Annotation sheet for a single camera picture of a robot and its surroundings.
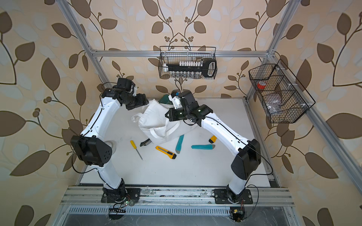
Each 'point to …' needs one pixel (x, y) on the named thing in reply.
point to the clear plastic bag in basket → (274, 106)
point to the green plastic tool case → (165, 99)
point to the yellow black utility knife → (166, 152)
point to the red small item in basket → (261, 84)
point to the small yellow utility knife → (212, 139)
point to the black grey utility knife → (145, 142)
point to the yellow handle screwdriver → (135, 147)
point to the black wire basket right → (283, 99)
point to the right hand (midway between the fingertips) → (166, 115)
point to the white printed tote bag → (158, 127)
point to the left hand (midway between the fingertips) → (140, 100)
